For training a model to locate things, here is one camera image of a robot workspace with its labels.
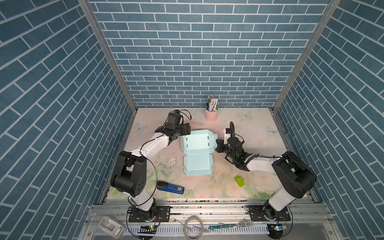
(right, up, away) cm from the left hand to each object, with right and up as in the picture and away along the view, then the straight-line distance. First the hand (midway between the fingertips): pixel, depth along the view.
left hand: (186, 127), depth 92 cm
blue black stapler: (-12, -33, -10) cm, 36 cm away
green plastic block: (+31, -30, -9) cm, 44 cm away
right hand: (+17, -7, 0) cm, 19 cm away
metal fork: (+29, -47, -19) cm, 58 cm away
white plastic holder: (-32, -45, -24) cm, 61 cm away
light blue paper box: (+7, -14, +5) cm, 16 cm away
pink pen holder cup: (+17, +7, +17) cm, 25 cm away
